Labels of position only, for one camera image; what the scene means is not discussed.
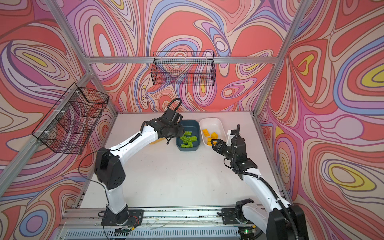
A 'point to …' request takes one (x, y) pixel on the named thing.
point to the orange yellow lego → (206, 133)
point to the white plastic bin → (212, 128)
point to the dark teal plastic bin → (193, 126)
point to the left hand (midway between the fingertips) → (185, 130)
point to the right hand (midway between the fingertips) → (215, 145)
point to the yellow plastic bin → (157, 140)
